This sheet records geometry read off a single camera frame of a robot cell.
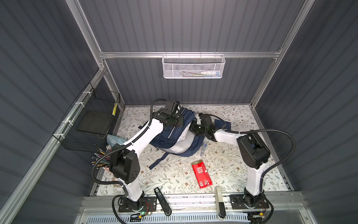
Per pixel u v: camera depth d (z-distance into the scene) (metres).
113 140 0.93
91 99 0.80
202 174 0.85
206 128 0.77
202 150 0.94
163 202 0.72
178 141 0.81
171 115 0.65
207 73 0.90
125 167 0.45
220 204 0.69
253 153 0.52
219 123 1.08
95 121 0.71
